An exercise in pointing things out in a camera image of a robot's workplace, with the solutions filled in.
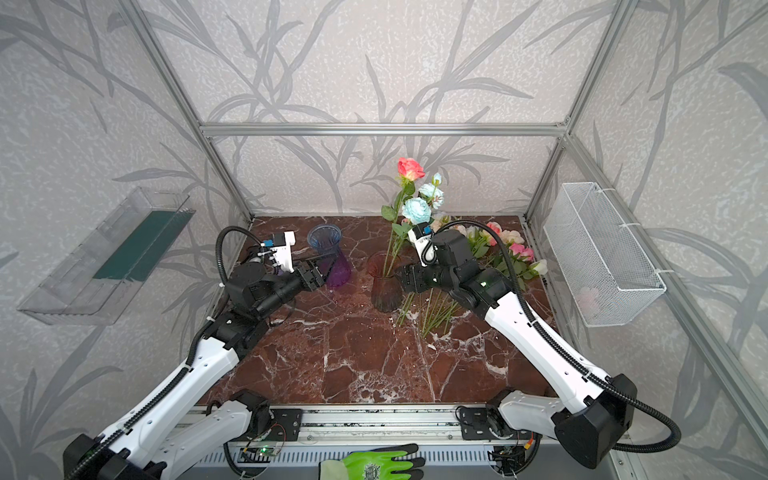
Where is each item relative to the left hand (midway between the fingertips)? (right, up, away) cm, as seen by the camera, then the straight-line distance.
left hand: (331, 258), depth 70 cm
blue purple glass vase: (-7, +4, +20) cm, 22 cm away
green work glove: (+13, -47, -2) cm, 49 cm away
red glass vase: (+12, -11, +21) cm, 27 cm away
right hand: (+18, -2, +3) cm, 18 cm away
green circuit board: (-19, -48, +2) cm, 52 cm away
